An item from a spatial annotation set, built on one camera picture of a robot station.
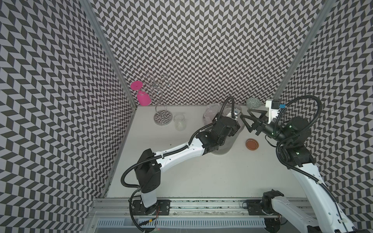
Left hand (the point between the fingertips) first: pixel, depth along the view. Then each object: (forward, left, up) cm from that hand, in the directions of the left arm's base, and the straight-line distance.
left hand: (227, 117), depth 74 cm
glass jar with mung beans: (+14, +27, -21) cm, 37 cm away
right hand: (-7, -5, +10) cm, 13 cm away
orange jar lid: (0, -21, -28) cm, 36 cm away
